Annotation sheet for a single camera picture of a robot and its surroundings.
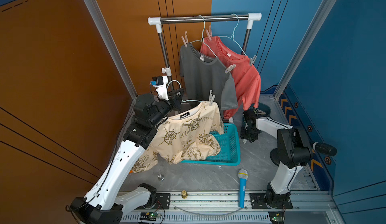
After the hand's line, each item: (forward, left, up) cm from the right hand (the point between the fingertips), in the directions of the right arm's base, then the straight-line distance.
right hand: (244, 137), depth 97 cm
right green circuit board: (-42, -8, -2) cm, 43 cm away
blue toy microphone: (-25, +7, +4) cm, 26 cm away
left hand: (-3, +35, +45) cm, 58 cm away
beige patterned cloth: (-11, +34, +21) cm, 41 cm away
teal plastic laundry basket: (-12, +11, +1) cm, 16 cm away
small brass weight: (-34, +37, +3) cm, 50 cm away
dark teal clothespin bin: (+21, -17, +3) cm, 27 cm away
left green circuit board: (-42, +53, 0) cm, 68 cm away
